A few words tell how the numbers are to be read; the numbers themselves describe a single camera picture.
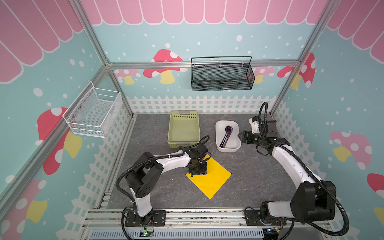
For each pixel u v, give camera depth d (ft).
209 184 2.80
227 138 3.46
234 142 3.37
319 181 1.39
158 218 2.45
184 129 3.58
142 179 1.55
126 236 2.27
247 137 2.44
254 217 2.43
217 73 3.06
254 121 2.49
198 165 2.53
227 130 3.58
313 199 1.39
